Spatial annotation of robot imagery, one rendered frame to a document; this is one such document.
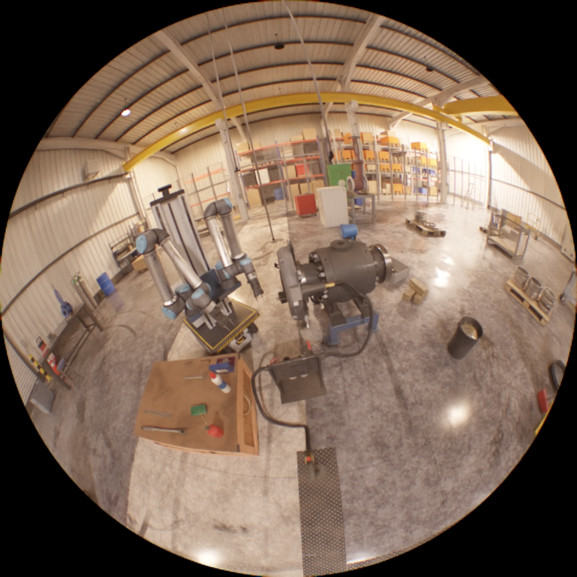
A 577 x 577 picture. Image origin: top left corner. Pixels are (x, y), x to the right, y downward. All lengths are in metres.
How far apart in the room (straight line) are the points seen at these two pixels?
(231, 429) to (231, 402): 0.20
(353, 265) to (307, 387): 1.19
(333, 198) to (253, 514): 6.01
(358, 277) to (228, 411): 1.51
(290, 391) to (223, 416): 0.71
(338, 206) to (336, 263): 3.91
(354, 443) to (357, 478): 0.32
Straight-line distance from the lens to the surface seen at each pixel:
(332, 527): 1.71
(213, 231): 1.52
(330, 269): 1.60
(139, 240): 1.34
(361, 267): 1.70
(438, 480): 1.87
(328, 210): 5.37
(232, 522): 1.87
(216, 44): 8.73
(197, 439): 1.39
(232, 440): 1.26
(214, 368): 1.39
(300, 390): 1.73
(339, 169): 8.74
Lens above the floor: 1.60
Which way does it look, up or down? 34 degrees down
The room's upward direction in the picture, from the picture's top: 13 degrees counter-clockwise
